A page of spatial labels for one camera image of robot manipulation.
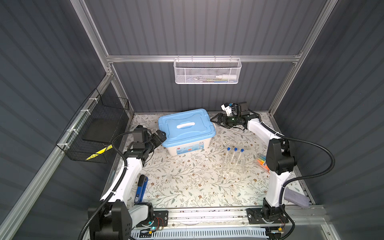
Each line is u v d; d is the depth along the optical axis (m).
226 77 0.92
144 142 0.64
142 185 0.81
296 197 0.77
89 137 0.69
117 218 0.39
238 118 0.76
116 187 0.44
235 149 0.81
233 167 0.89
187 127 0.89
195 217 0.75
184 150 0.92
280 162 0.54
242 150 0.81
